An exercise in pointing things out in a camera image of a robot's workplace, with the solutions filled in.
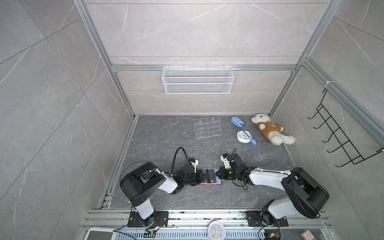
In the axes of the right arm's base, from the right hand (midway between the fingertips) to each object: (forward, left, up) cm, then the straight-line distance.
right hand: (215, 173), depth 89 cm
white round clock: (-29, +3, +2) cm, 29 cm away
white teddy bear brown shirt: (+26, -41, +6) cm, 49 cm away
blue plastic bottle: (+36, -20, +6) cm, 42 cm away
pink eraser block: (-31, -39, +1) cm, 50 cm away
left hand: (-2, +4, +3) cm, 5 cm away
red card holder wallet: (-6, -2, +1) cm, 6 cm away
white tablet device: (-29, +55, +6) cm, 63 cm away
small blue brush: (+20, -28, +3) cm, 34 cm away
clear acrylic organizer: (+33, +3, +4) cm, 33 cm away
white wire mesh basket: (+54, +9, +30) cm, 62 cm away
